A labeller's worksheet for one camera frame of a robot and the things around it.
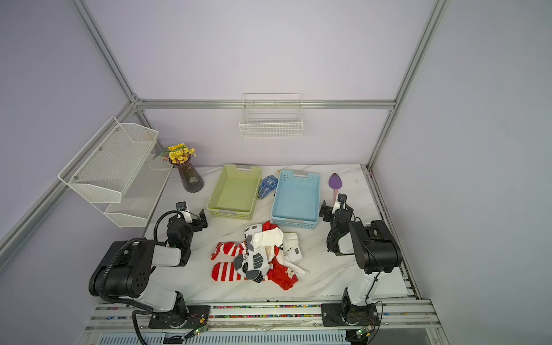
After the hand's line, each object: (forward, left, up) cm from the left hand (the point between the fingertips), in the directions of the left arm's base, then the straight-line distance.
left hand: (192, 214), depth 94 cm
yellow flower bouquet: (+18, +5, +19) cm, 27 cm away
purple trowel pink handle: (+24, -69, -6) cm, 73 cm away
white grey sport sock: (-22, -30, 0) cm, 37 cm away
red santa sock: (-25, -38, -4) cm, 46 cm away
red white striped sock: (-16, -19, -1) cm, 25 cm away
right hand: (+5, -65, -1) cm, 65 cm away
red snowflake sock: (-6, -34, 0) cm, 34 cm away
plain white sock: (-13, -37, +4) cm, 39 cm away
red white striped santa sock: (-23, -18, -4) cm, 30 cm away
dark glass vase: (+18, +4, +4) cm, 19 cm away
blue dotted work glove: (+20, -32, -5) cm, 38 cm away
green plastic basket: (+16, -16, -6) cm, 23 cm away
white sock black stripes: (-15, -44, -3) cm, 46 cm away
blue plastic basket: (+13, -48, -7) cm, 50 cm away
